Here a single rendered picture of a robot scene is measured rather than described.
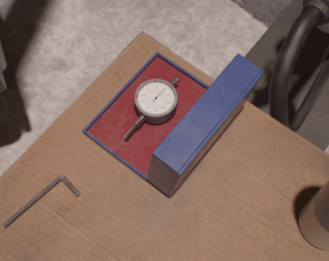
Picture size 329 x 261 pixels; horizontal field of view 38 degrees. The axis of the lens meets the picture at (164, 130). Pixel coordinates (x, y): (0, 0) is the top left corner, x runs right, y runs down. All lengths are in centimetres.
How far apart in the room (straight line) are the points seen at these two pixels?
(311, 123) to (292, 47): 46
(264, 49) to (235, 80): 75
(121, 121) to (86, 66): 63
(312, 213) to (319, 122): 67
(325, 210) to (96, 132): 31
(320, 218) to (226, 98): 17
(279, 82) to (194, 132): 30
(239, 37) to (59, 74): 49
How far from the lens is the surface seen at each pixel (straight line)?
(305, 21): 80
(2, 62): 123
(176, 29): 132
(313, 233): 59
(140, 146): 63
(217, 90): 54
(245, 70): 56
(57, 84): 125
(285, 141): 66
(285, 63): 78
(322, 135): 121
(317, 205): 55
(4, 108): 114
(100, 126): 65
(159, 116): 61
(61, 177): 63
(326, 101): 126
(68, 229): 61
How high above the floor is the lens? 106
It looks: 65 degrees down
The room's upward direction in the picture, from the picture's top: straight up
